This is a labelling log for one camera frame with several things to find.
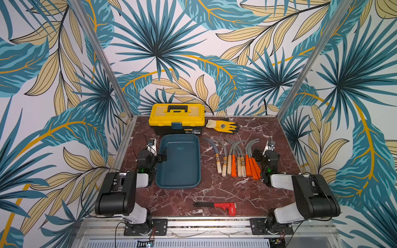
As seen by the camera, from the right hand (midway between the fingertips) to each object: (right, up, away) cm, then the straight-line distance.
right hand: (266, 149), depth 92 cm
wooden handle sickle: (-24, -7, +3) cm, 25 cm away
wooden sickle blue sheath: (-29, -4, +6) cm, 30 cm away
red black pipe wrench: (-24, -28, -14) cm, 39 cm away
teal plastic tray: (-51, -13, 0) cm, 52 cm away
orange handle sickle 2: (-8, -12, 0) cm, 14 cm away
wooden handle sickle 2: (-16, -8, +3) cm, 18 cm away
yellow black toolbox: (-54, +19, +4) cm, 57 cm away
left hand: (-65, 0, +1) cm, 65 cm away
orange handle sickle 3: (-6, -11, -2) cm, 13 cm away
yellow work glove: (-24, +15, +21) cm, 35 cm away
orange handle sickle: (-10, -12, 0) cm, 16 cm away
